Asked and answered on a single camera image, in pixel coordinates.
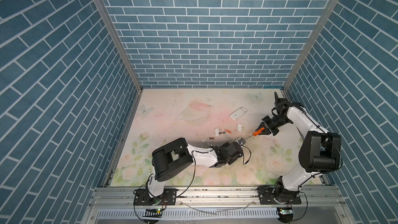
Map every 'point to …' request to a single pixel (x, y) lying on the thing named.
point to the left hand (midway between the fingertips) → (232, 152)
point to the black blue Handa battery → (222, 132)
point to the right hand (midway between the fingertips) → (255, 128)
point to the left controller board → (153, 212)
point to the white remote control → (237, 113)
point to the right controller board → (285, 214)
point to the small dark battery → (213, 138)
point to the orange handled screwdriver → (256, 133)
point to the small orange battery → (227, 130)
